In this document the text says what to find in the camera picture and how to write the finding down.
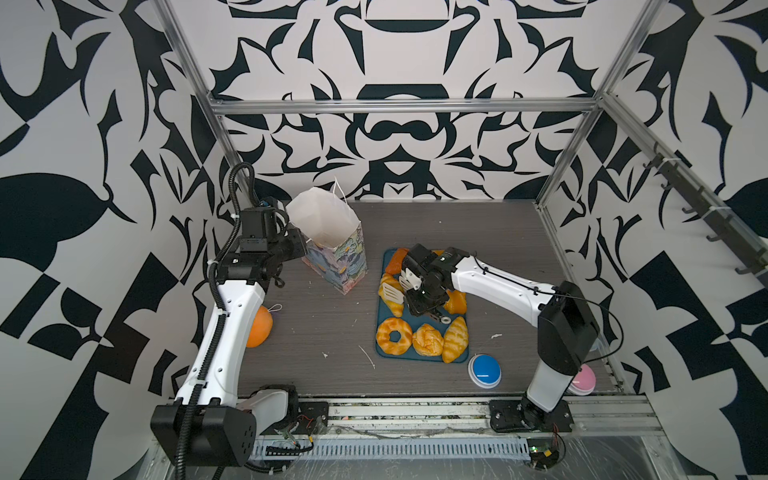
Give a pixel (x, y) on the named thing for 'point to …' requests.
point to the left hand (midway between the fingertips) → (296, 232)
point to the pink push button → (584, 381)
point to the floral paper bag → (334, 236)
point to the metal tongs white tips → (408, 279)
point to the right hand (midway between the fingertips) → (415, 307)
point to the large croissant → (395, 307)
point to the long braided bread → (457, 303)
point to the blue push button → (484, 371)
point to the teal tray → (439, 320)
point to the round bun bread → (427, 341)
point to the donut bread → (389, 326)
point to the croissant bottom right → (455, 339)
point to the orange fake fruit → (261, 327)
